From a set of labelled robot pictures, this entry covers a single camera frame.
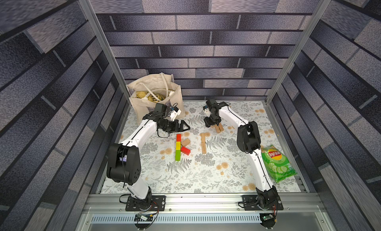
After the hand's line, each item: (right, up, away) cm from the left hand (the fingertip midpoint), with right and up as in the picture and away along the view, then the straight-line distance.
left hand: (185, 127), depth 84 cm
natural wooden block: (0, -11, +11) cm, 16 cm away
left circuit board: (-21, -43, -14) cm, 50 cm away
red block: (-5, -8, +13) cm, 16 cm away
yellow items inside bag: (-19, +18, +6) cm, 27 cm away
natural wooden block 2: (+25, -2, +19) cm, 31 cm away
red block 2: (0, -15, +7) cm, 17 cm away
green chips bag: (+51, -20, -5) cm, 55 cm away
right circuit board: (+43, -45, -12) cm, 63 cm away
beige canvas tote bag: (-17, +29, +15) cm, 37 cm away
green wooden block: (-5, -18, +5) cm, 19 cm away
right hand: (+17, +2, +21) cm, 28 cm away
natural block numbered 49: (+22, -2, +19) cm, 29 cm away
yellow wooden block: (-5, -12, +8) cm, 16 cm away
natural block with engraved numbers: (+12, -15, +8) cm, 20 cm away
